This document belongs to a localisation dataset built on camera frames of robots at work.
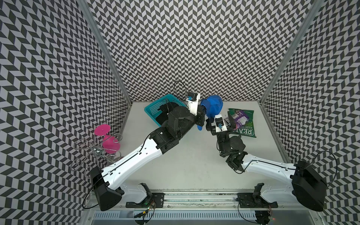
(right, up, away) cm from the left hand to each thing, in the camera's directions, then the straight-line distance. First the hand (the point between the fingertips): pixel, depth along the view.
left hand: (204, 107), depth 63 cm
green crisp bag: (+35, -14, +33) cm, 50 cm away
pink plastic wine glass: (-49, -19, +11) cm, 54 cm away
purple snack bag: (+31, -6, +36) cm, 48 cm away
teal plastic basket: (-35, +1, +45) cm, 57 cm away
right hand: (+9, -4, +8) cm, 13 cm away
